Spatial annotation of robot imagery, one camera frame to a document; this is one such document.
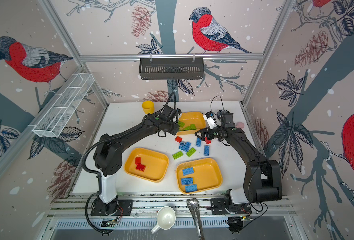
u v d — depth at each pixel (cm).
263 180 42
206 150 93
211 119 78
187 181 81
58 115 74
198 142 98
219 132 68
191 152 93
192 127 106
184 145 95
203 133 76
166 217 70
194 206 69
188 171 84
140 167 86
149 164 88
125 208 73
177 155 92
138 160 89
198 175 84
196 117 108
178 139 100
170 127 77
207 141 97
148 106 102
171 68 106
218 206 74
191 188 79
